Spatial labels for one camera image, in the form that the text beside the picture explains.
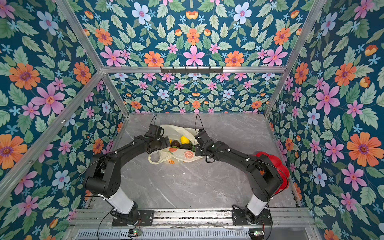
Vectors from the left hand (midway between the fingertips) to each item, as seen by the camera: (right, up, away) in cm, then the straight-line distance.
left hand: (165, 140), depth 93 cm
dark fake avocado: (+13, -4, +3) cm, 14 cm away
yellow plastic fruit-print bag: (+9, -7, -8) cm, 14 cm away
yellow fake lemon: (+11, 0, +5) cm, 13 cm away
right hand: (+21, -4, -4) cm, 21 cm away
